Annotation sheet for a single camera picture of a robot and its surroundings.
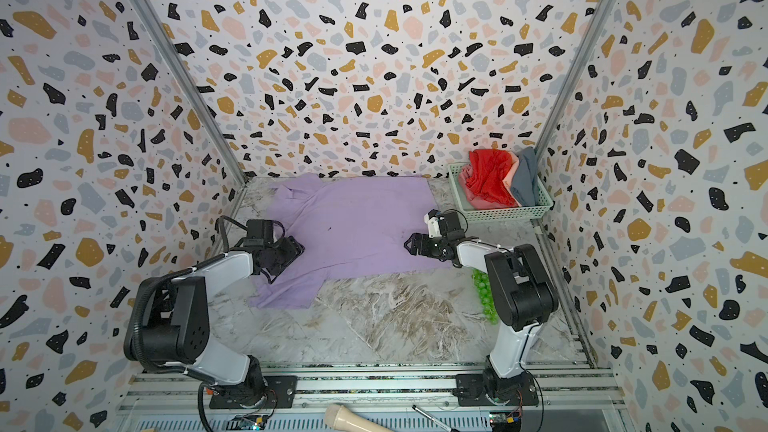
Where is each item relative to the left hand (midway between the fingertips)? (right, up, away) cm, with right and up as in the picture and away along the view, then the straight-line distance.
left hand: (298, 247), depth 94 cm
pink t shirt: (+61, +14, +18) cm, 65 cm away
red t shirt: (+63, +23, +16) cm, 69 cm away
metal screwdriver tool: (+40, -37, -23) cm, 60 cm away
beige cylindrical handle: (+19, -35, -26) cm, 48 cm away
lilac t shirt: (+13, +5, +13) cm, 19 cm away
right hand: (+35, +2, +3) cm, 35 cm away
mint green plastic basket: (+84, +14, +15) cm, 86 cm away
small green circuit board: (-4, -38, -23) cm, 45 cm away
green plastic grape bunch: (+57, -13, -6) cm, 59 cm away
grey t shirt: (+78, +21, +15) cm, 82 cm away
